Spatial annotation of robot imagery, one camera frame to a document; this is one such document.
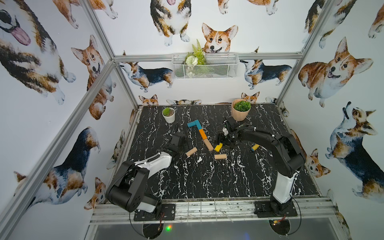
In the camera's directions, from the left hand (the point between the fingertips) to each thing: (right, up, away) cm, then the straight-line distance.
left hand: (186, 139), depth 93 cm
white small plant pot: (-12, +13, +14) cm, 23 cm away
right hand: (+18, -3, -1) cm, 19 cm away
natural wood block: (+14, -4, +5) cm, 16 cm away
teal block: (+2, +9, +17) cm, 19 cm away
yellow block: (+20, -6, +2) cm, 21 cm away
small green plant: (-15, +18, +12) cm, 26 cm away
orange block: (+10, +2, +11) cm, 15 cm away
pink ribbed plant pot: (+37, +14, +12) cm, 41 cm away
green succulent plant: (+38, +21, +13) cm, 46 cm away
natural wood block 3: (+21, -11, 0) cm, 24 cm away
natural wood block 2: (+3, -9, +2) cm, 9 cm away
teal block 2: (+7, +8, +16) cm, 20 cm away
